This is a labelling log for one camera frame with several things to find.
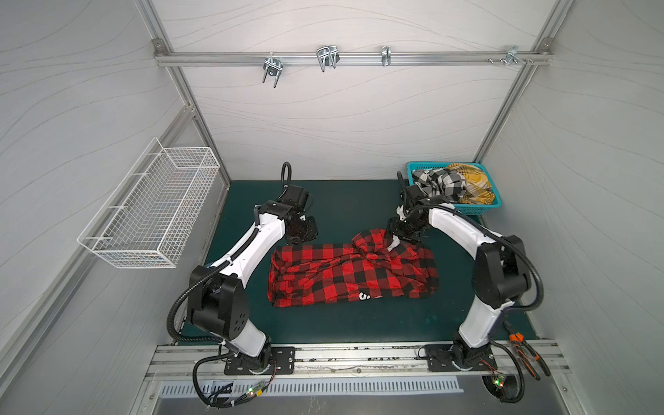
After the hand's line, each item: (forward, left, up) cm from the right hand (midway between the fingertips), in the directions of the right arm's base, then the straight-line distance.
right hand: (394, 232), depth 92 cm
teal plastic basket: (+16, -30, -4) cm, 34 cm away
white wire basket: (-15, +70, +23) cm, 76 cm away
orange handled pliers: (-34, -37, -9) cm, 51 cm away
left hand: (-5, +27, +6) cm, 28 cm away
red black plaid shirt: (-12, +9, -5) cm, 16 cm away
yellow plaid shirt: (+23, -36, 0) cm, 43 cm away
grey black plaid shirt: (+27, -22, 0) cm, 34 cm away
